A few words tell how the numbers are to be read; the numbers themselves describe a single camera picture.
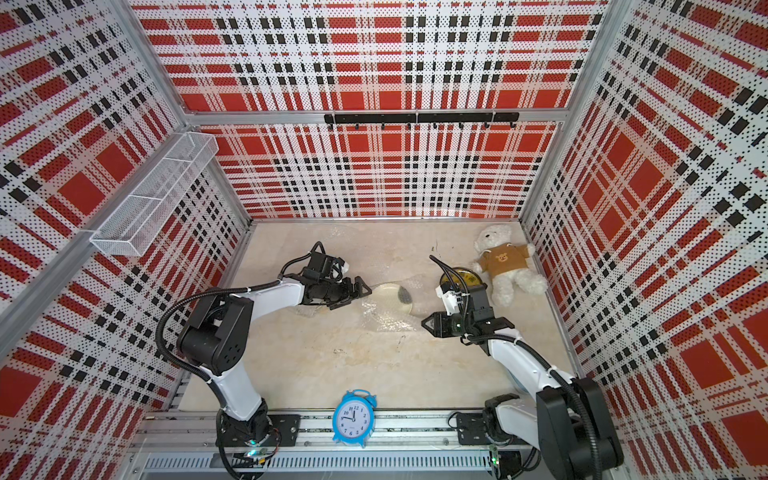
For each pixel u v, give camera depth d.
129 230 0.68
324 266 0.79
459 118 0.88
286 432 0.73
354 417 0.73
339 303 0.86
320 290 0.77
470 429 0.74
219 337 0.49
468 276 1.04
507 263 0.99
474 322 0.66
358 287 0.86
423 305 0.97
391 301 0.95
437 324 0.74
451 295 0.78
